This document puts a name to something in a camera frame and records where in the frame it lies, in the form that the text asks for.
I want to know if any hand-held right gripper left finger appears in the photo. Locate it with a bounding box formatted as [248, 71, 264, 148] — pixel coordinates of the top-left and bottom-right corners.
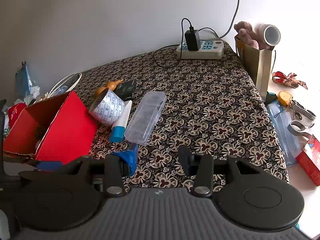
[20, 143, 139, 198]

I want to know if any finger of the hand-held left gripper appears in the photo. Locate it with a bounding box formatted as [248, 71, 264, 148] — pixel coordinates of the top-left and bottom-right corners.
[24, 159, 64, 172]

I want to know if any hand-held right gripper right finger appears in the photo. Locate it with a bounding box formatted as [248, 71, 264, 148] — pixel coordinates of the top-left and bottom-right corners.
[178, 145, 288, 197]

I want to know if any white tube with blue cap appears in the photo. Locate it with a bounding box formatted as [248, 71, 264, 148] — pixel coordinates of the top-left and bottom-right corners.
[109, 100, 132, 143]

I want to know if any red cardboard box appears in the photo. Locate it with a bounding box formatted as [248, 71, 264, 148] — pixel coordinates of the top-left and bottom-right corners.
[3, 91, 99, 165]

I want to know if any clear plastic case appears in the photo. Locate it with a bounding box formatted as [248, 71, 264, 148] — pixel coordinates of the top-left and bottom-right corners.
[124, 91, 167, 145]

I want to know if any small black packet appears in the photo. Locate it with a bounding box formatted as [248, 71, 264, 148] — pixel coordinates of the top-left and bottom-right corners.
[114, 80, 137, 101]

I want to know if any orange gourd toy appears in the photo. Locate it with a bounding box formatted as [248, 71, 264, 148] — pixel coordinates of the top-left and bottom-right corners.
[94, 79, 123, 99]

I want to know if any red plush heart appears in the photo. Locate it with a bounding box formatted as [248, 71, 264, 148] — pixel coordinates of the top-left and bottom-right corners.
[7, 103, 27, 127]

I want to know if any crumpled white tissue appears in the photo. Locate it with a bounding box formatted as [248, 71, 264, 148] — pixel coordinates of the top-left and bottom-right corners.
[25, 86, 41, 100]

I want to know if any blue and white packet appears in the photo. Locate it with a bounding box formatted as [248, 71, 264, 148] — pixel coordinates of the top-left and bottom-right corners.
[51, 86, 70, 96]

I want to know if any clear blue plastic pouch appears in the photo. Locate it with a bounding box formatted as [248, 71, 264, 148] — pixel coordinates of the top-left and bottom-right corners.
[265, 99, 304, 167]

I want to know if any dark green object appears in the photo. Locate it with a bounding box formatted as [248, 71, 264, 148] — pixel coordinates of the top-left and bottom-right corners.
[265, 92, 278, 105]

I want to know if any white power strip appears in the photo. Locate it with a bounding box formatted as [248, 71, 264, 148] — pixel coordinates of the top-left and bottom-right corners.
[176, 39, 225, 60]

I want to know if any metal tool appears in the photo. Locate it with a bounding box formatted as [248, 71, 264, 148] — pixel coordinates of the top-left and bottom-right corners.
[287, 120, 315, 137]
[290, 100, 317, 121]

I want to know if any gold paper gift bag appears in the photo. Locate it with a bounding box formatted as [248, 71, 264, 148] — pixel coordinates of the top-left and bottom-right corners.
[234, 34, 277, 98]

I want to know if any red printed carton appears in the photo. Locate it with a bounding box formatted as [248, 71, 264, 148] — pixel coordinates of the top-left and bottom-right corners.
[295, 135, 320, 187]

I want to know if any red ribbon bow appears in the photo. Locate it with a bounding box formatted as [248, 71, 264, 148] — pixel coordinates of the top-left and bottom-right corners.
[271, 71, 308, 89]

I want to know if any pink plush toy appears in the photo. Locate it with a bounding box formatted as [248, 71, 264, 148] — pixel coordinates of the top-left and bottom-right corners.
[234, 21, 265, 50]

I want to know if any white cup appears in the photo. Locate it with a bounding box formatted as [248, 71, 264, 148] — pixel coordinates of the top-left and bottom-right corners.
[255, 23, 281, 47]

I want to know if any white cable coil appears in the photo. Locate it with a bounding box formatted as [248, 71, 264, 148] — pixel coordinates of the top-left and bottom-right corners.
[46, 73, 83, 98]

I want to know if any black charger with cable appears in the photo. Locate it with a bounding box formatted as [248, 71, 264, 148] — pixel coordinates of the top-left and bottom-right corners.
[153, 18, 220, 68]

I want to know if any orange round keychain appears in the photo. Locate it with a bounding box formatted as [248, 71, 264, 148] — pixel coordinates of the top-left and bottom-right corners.
[277, 91, 293, 106]

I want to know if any grey power cable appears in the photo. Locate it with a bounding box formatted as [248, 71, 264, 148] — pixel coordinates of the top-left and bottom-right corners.
[215, 0, 240, 40]

